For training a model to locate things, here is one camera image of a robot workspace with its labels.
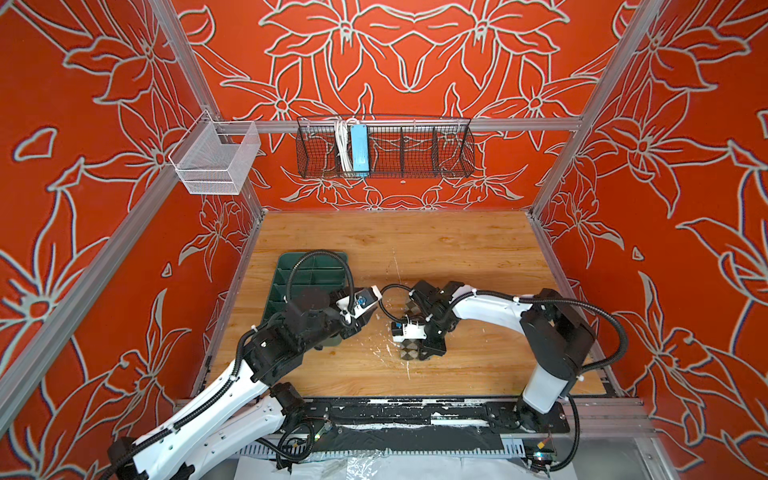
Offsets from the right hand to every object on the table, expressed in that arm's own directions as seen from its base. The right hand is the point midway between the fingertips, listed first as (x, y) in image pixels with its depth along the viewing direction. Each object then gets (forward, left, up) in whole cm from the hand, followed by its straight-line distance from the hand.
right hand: (417, 351), depth 83 cm
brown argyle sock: (0, +2, +1) cm, 2 cm away
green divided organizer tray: (+21, +33, +6) cm, 40 cm away
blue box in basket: (+50, +15, +34) cm, 62 cm away
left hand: (+5, +13, +25) cm, 28 cm away
